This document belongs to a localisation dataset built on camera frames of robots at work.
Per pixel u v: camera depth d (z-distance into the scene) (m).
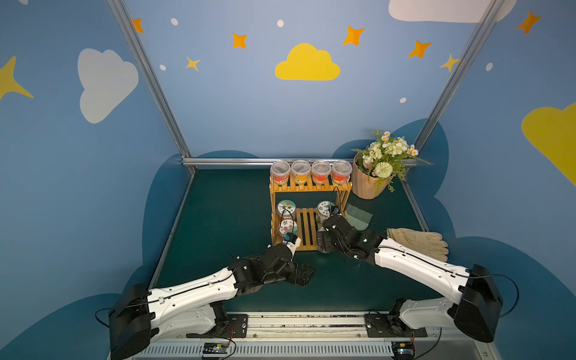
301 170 0.76
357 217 1.02
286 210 0.93
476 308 0.39
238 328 0.74
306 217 1.01
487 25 0.72
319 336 0.73
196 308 0.47
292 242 0.68
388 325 0.66
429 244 0.95
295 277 0.65
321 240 0.74
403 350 0.73
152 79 0.84
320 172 0.75
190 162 1.16
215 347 0.72
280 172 0.75
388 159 0.89
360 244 0.57
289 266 0.57
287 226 0.88
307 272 0.66
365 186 1.01
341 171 0.75
